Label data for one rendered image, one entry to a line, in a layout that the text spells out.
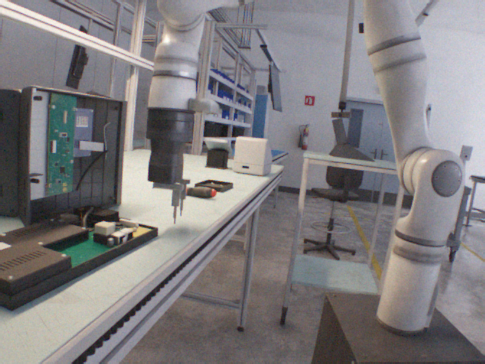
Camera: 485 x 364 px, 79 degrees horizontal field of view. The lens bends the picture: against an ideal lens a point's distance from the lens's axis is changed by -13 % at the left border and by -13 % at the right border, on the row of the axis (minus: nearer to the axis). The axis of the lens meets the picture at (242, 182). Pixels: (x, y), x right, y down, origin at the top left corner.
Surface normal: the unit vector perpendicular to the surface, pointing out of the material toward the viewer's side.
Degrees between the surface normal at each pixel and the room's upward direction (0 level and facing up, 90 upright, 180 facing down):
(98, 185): 90
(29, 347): 0
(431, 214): 90
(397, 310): 90
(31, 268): 0
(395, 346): 0
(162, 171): 90
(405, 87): 124
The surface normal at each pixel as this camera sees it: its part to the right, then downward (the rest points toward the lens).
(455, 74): -0.22, 0.12
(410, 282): -0.52, 0.07
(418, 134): 0.22, 0.40
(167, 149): -0.04, 0.34
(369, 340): 0.11, -0.98
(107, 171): 0.79, 0.17
